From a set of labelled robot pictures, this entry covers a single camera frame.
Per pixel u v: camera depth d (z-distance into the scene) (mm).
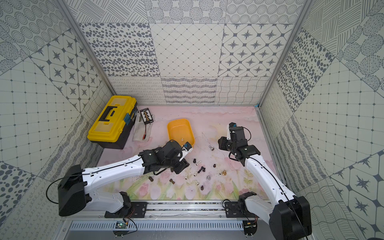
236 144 618
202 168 880
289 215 391
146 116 1108
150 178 817
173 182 836
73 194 387
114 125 873
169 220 716
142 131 1055
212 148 953
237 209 732
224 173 856
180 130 1039
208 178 833
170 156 601
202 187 800
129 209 663
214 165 885
